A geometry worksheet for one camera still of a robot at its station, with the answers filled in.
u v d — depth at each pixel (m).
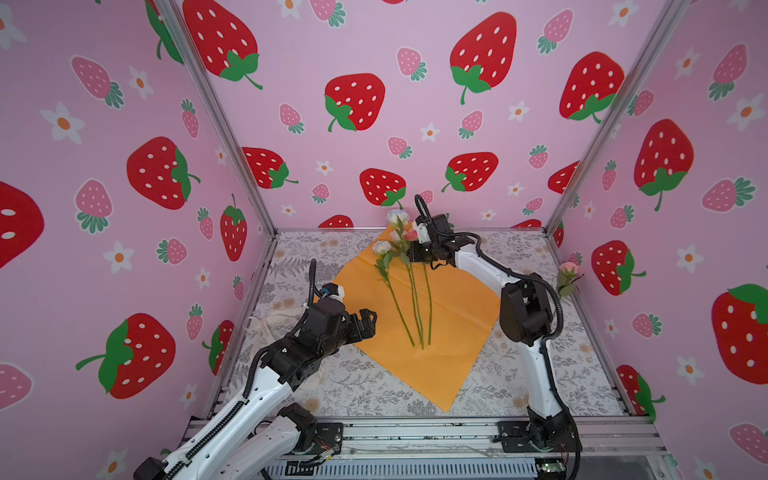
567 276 1.06
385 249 1.11
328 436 0.75
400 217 1.01
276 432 0.59
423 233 0.88
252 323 0.95
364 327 0.67
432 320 0.95
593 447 0.73
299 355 0.52
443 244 0.78
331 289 0.67
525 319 0.59
